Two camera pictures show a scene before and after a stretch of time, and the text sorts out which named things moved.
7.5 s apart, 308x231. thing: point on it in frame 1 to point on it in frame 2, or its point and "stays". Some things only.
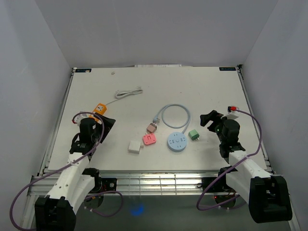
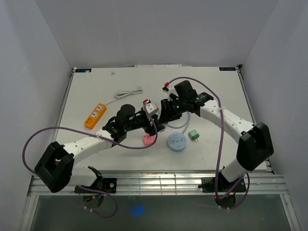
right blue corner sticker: [227, 69] stays
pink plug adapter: [149, 139] stays
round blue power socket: [177, 141] stays
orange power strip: [100, 108] stays
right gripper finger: [212, 127] to [166, 113]
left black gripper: [108, 122] to [148, 129]
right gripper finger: [213, 116] to [166, 117]
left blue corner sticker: [84, 70] stays
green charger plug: [193, 134] stays
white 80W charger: [134, 147] to [165, 125]
